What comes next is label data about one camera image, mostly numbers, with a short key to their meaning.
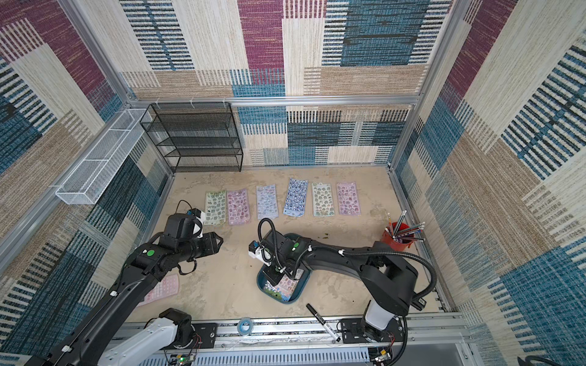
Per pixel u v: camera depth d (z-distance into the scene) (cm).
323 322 75
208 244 67
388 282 45
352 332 73
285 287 81
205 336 73
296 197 108
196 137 111
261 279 83
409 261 42
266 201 108
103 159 77
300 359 70
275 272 70
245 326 76
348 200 107
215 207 105
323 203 108
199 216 70
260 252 73
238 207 105
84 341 40
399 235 87
